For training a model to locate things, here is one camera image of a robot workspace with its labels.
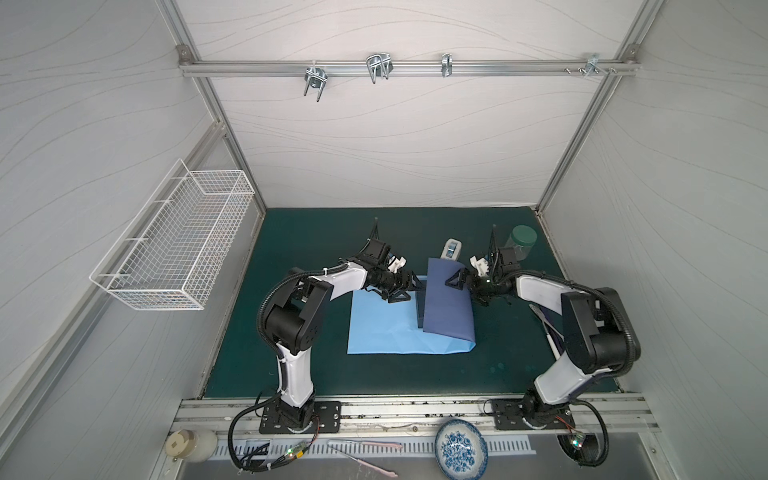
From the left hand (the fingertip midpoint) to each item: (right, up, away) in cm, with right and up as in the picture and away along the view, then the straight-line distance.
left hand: (423, 289), depth 89 cm
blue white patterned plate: (+7, -34, -20) cm, 40 cm away
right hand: (+12, +1, +5) cm, 13 cm away
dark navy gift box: (-1, -5, -2) cm, 6 cm away
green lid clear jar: (+35, +15, +10) cm, 39 cm away
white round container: (-52, -30, -25) cm, 65 cm away
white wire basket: (-61, +12, -20) cm, 65 cm away
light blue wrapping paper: (-14, -11, 0) cm, 18 cm away
